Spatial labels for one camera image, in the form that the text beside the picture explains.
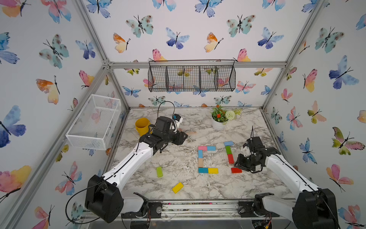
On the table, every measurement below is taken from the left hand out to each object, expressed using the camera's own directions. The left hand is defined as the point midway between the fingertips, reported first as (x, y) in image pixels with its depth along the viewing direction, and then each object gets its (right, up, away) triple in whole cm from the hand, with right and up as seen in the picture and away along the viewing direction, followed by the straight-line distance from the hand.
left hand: (185, 133), depth 80 cm
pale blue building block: (+29, -8, +19) cm, 36 cm away
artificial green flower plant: (+23, +10, +16) cm, 30 cm away
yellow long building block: (-4, -31, +1) cm, 31 cm away
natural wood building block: (+10, -20, +11) cm, 25 cm away
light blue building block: (+10, -14, +14) cm, 22 cm away
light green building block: (-15, -24, +7) cm, 30 cm away
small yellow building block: (+17, -24, +8) cm, 31 cm away
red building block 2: (+30, -22, +5) cm, 38 cm away
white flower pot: (+23, +4, +22) cm, 32 cm away
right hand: (+30, -18, +3) cm, 35 cm away
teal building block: (+11, -23, +7) cm, 26 cm away
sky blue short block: (+17, -12, +17) cm, 27 cm away
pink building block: (+11, -11, +17) cm, 23 cm away
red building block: (+29, -17, +13) cm, 36 cm away
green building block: (+29, -12, +16) cm, 35 cm away
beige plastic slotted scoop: (+4, -2, +25) cm, 26 cm away
